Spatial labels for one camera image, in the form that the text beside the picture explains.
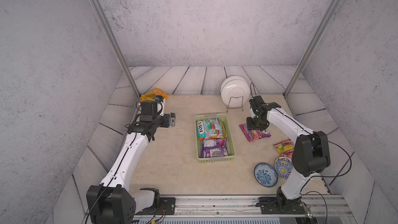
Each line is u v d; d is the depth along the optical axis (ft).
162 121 2.32
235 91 3.36
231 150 3.00
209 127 3.13
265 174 2.70
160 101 2.29
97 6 2.52
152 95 3.90
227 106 3.61
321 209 2.39
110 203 1.25
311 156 1.55
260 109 2.19
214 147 2.88
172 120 2.38
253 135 3.15
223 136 3.07
